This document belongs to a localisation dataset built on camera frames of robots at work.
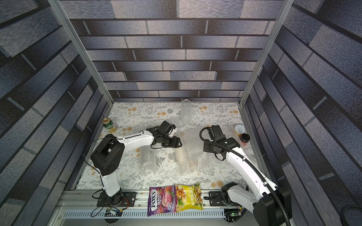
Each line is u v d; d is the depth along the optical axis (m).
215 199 0.73
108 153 0.53
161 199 0.71
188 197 0.71
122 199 0.74
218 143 0.57
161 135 0.71
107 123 0.94
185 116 1.01
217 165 0.85
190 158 0.86
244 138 0.93
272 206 0.38
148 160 0.79
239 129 0.96
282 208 0.36
